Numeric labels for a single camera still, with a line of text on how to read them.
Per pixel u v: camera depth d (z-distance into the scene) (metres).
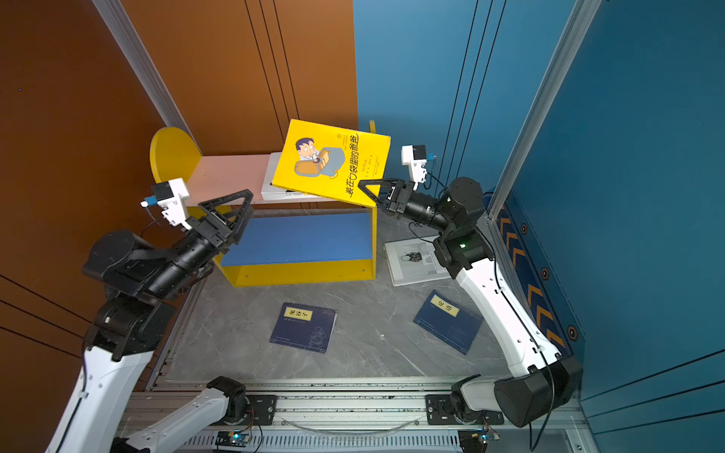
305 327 0.88
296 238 0.87
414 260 0.99
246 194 0.46
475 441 0.70
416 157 0.53
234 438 0.71
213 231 0.42
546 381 0.37
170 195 0.44
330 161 0.54
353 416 0.73
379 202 0.52
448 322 0.89
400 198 0.49
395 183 0.52
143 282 0.38
